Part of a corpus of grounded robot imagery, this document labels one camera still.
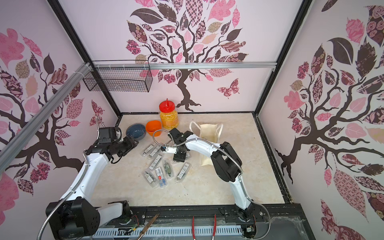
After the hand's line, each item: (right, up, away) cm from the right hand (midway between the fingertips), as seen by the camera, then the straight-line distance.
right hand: (178, 153), depth 92 cm
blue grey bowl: (-33, +14, +15) cm, 38 cm away
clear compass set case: (-21, +1, +6) cm, 22 cm away
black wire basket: (-39, +50, +3) cm, 63 cm away
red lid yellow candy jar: (-7, +24, +9) cm, 27 cm away
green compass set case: (-6, -10, -2) cm, 11 cm away
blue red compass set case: (-8, -16, -7) cm, 19 cm away
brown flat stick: (-12, -32, -22) cm, 40 cm away
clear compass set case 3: (+4, -11, -4) cm, 12 cm away
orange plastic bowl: (-21, +17, +16) cm, 31 cm away
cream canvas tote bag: (+22, +13, +5) cm, 26 cm away
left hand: (-23, +5, -10) cm, 25 cm away
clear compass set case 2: (-14, +3, +6) cm, 15 cm away
